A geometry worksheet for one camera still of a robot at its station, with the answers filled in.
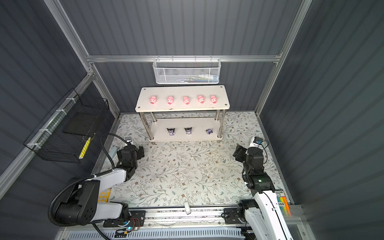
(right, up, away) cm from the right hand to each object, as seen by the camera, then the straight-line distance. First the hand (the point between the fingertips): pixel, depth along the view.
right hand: (246, 148), depth 76 cm
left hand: (-66, -2, +14) cm, 67 cm away
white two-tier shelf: (-34, +21, +43) cm, 59 cm away
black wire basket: (-91, +8, -5) cm, 91 cm away
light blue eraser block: (-70, -2, +3) cm, 70 cm away
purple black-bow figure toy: (-17, +8, +20) cm, 28 cm away
